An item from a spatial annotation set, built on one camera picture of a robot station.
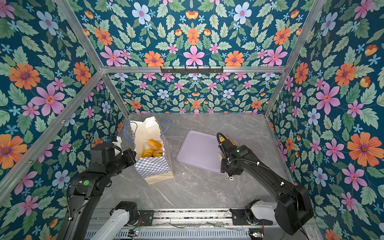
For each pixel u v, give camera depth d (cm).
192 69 92
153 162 70
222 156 87
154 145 93
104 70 93
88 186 42
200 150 99
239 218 73
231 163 57
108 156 50
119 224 57
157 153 91
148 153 89
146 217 74
